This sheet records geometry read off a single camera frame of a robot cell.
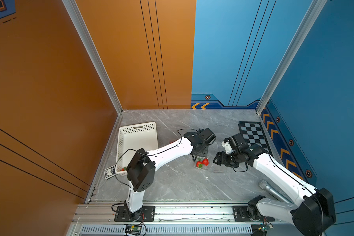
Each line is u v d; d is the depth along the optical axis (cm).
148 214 74
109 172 87
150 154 49
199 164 88
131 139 101
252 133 102
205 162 89
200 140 63
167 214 76
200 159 92
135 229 71
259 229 70
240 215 72
